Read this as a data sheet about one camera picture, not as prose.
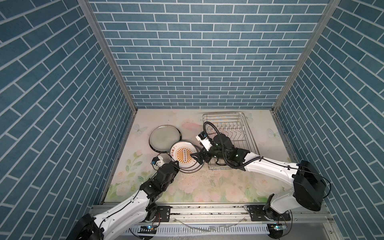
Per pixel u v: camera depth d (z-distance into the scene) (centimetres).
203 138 67
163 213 73
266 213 66
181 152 89
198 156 68
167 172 61
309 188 43
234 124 108
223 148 59
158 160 75
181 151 89
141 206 54
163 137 99
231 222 72
